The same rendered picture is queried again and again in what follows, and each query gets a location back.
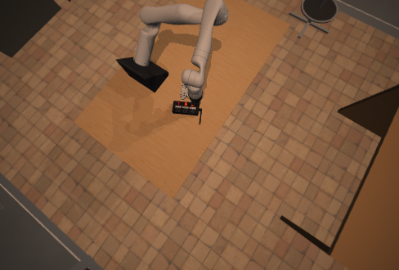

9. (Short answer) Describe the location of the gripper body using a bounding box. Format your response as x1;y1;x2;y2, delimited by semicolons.
181;84;203;106

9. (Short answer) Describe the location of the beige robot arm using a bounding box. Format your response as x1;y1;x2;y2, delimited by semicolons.
133;0;229;96

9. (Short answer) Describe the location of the black power strip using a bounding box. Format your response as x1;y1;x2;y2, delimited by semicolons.
172;101;202;115

